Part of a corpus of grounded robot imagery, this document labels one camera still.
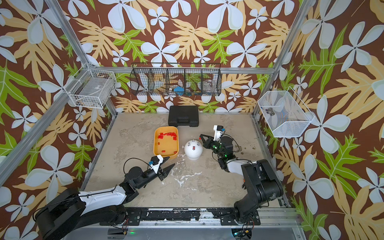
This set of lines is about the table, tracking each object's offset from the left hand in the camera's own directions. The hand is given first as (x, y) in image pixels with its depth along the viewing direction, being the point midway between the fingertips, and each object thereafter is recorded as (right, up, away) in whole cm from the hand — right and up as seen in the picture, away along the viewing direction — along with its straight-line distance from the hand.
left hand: (171, 158), depth 77 cm
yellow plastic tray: (-7, +6, +26) cm, 28 cm away
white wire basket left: (-48, +40, +9) cm, 63 cm away
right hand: (+15, +12, +10) cm, 22 cm away
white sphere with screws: (+11, +3, +11) cm, 16 cm away
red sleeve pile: (-11, +11, +28) cm, 32 cm away
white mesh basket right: (+63, +24, +7) cm, 68 cm away
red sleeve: (+12, +4, +11) cm, 17 cm away
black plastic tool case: (+5, +25, +34) cm, 43 cm away
